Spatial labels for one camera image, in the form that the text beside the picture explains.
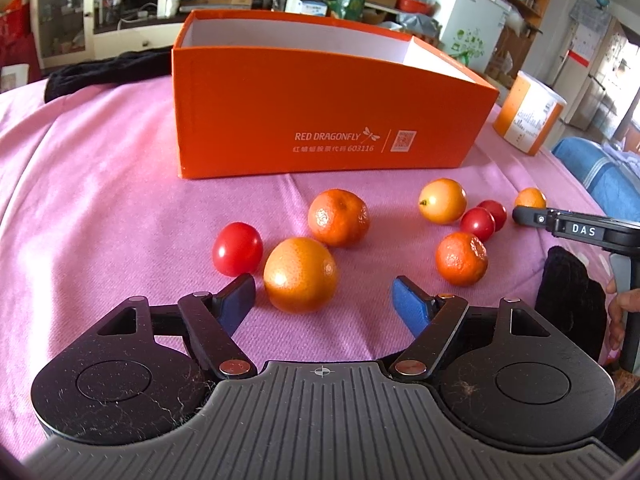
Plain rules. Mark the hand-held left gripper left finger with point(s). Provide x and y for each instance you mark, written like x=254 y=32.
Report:
x=235 y=300

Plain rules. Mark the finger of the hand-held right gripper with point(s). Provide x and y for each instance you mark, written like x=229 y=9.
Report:
x=532 y=218

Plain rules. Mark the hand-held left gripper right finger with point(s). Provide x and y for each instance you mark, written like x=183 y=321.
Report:
x=410 y=305

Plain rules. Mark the small orange kumquat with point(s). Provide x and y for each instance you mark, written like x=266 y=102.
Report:
x=530 y=197

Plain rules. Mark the red tomato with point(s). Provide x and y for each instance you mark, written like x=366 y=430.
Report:
x=476 y=224
x=237 y=249
x=497 y=212

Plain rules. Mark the dark orange mandarin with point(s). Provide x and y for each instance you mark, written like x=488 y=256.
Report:
x=461 y=259
x=340 y=217

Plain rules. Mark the large orange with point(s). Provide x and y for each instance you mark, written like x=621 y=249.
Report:
x=300 y=275

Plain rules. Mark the yellow orange round fruit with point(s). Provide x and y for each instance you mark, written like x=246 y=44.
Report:
x=442 y=201

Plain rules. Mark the orange cardboard box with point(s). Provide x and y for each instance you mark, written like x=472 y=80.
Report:
x=300 y=105

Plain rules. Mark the person's right hand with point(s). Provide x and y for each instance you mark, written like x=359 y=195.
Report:
x=616 y=310

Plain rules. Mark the blue sofa cover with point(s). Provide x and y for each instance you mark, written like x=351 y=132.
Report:
x=595 y=170

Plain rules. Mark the black knit glove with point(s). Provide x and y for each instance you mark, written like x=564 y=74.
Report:
x=570 y=300

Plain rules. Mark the orange canister with white lid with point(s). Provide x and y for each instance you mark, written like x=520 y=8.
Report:
x=530 y=115

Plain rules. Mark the pink flowered tablecloth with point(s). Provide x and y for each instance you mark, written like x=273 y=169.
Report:
x=100 y=160

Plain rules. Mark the white small fridge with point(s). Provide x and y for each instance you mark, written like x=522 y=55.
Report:
x=470 y=10

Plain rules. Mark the small blue globe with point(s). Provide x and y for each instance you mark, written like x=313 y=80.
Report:
x=602 y=0

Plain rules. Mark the red plastic basin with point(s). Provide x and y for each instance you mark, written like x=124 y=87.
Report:
x=414 y=5

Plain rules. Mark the black cloth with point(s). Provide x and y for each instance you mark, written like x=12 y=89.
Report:
x=100 y=77

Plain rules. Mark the green foil bag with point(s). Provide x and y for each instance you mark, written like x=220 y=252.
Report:
x=346 y=5

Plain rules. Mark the blue and white carton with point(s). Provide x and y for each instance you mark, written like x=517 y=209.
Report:
x=314 y=8

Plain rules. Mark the white glass-door cabinet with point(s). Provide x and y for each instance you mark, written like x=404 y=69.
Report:
x=62 y=15

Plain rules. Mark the wall calendar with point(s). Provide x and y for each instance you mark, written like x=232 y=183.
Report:
x=590 y=35

